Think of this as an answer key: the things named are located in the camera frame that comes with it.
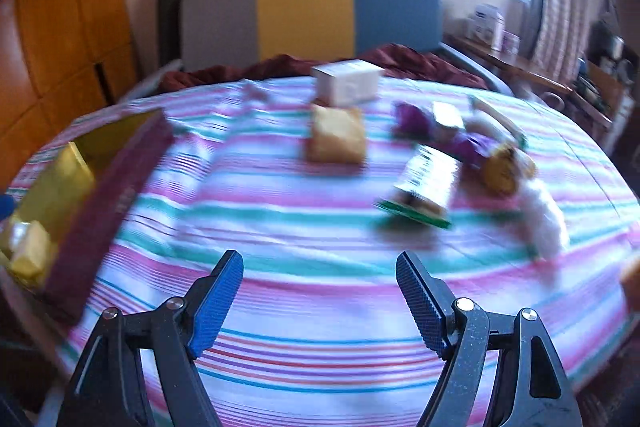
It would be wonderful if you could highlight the green cracker packet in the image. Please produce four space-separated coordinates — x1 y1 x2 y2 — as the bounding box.
375 145 462 229

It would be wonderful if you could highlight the yellow sponge cake block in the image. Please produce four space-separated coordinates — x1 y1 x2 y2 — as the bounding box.
306 104 367 165

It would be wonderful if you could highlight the white medicine box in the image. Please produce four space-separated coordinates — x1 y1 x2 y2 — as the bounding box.
311 60 384 107

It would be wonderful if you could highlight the white tissue wad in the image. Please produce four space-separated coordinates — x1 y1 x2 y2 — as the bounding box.
518 178 570 260

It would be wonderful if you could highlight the yellow block in tray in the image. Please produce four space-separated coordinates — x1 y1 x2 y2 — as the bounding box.
1 219 54 288

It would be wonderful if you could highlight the striped bed sheet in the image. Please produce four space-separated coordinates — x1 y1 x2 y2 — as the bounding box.
9 78 639 426

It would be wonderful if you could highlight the gold tray maroon rim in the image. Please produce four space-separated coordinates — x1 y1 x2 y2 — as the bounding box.
1 109 174 326

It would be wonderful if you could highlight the yellow round snack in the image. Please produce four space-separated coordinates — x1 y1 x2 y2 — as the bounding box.
480 144 537 197

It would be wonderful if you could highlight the purple wrapped snack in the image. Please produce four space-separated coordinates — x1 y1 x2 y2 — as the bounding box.
394 102 500 169

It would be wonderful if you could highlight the wooden side desk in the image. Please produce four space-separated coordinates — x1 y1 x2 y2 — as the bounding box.
446 34 612 131

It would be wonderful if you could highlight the cluttered shelf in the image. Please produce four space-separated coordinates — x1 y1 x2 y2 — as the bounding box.
574 0 639 155

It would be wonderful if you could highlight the small pink box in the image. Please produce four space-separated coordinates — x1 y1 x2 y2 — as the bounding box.
501 30 521 55

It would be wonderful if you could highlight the wooden wardrobe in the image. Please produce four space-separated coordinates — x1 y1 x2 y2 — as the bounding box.
1 0 140 186

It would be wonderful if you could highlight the maroon blanket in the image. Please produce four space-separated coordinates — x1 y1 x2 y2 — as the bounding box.
156 43 489 94

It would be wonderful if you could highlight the white appliance box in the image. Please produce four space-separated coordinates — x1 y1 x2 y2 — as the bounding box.
469 3 504 51

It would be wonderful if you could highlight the black rolled mat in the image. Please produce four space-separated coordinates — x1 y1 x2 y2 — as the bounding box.
156 0 181 66

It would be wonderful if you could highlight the grey yellow blue headboard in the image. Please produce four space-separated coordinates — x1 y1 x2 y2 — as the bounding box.
180 0 442 72

